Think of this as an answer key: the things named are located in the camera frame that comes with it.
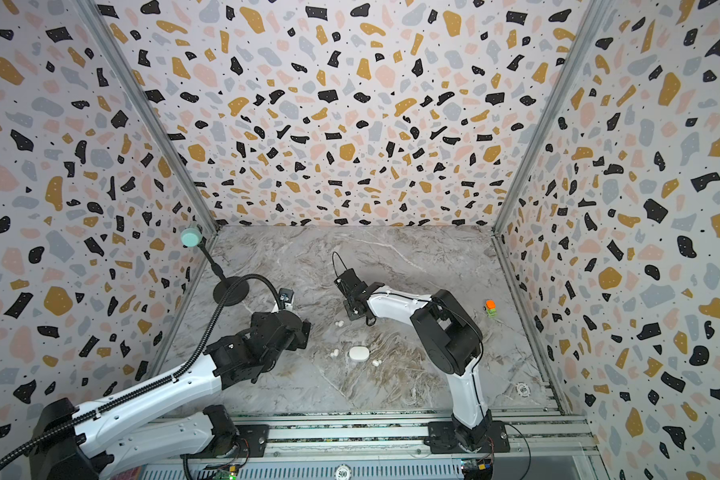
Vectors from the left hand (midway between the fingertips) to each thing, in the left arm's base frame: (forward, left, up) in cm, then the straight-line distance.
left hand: (295, 315), depth 78 cm
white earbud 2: (-4, -9, -15) cm, 18 cm away
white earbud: (+6, -10, -16) cm, 20 cm away
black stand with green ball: (+12, +23, +18) cm, 31 cm away
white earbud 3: (-7, -21, -16) cm, 28 cm away
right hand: (+12, -16, -13) cm, 23 cm away
